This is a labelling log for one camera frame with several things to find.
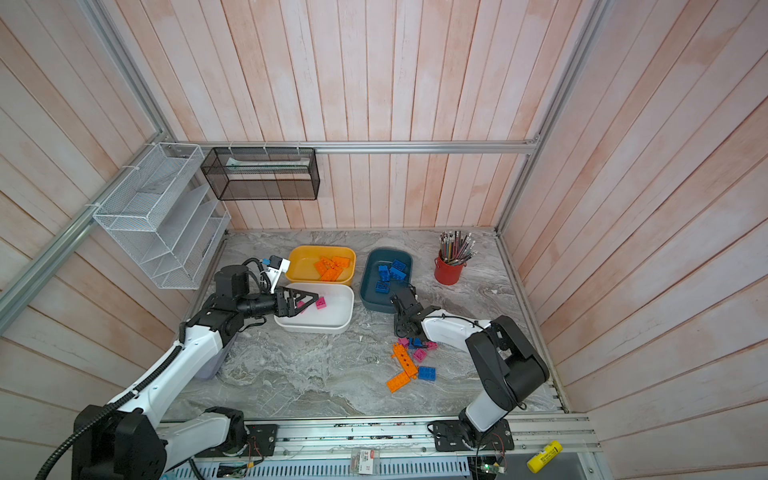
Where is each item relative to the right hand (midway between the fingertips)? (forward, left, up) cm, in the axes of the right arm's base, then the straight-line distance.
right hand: (405, 323), depth 95 cm
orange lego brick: (+22, +23, +3) cm, 32 cm away
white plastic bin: (+2, +23, -2) cm, 24 cm away
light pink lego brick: (-9, +27, +26) cm, 39 cm away
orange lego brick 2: (+21, +29, +2) cm, 36 cm away
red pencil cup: (+18, -15, +3) cm, 24 cm away
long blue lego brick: (+22, +2, +2) cm, 22 cm away
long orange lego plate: (-12, +1, +2) cm, 13 cm away
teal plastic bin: (+4, +8, +6) cm, 11 cm away
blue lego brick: (+12, +8, +2) cm, 15 cm away
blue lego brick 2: (+18, +3, +3) cm, 18 cm away
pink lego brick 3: (-8, +1, +3) cm, 8 cm away
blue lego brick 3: (-17, -6, +3) cm, 18 cm away
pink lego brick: (+4, +28, +4) cm, 28 cm away
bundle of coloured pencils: (+21, -16, +13) cm, 29 cm away
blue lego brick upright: (+17, +7, +5) cm, 19 cm away
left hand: (-5, +26, +21) cm, 34 cm away
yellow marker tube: (-35, -32, +2) cm, 48 cm away
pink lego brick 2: (-11, -4, +2) cm, 12 cm away
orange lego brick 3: (-19, +3, +2) cm, 19 cm away
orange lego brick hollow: (+17, +26, +3) cm, 31 cm away
